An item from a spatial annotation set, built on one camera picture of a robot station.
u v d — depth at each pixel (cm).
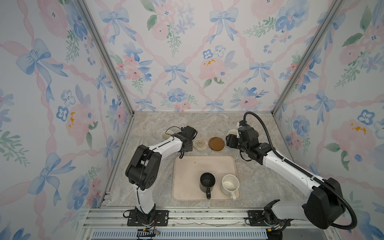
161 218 74
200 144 101
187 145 72
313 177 44
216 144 104
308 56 86
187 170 90
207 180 83
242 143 68
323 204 40
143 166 49
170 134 69
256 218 74
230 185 83
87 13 71
